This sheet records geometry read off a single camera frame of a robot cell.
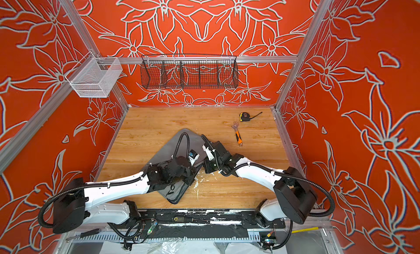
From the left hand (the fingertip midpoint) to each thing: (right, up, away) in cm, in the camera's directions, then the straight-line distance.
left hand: (197, 168), depth 79 cm
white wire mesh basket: (-60, +49, +13) cm, 79 cm away
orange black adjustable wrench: (+24, +21, +30) cm, 44 cm away
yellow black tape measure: (+31, +27, +31) cm, 51 cm away
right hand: (+3, +2, +4) cm, 5 cm away
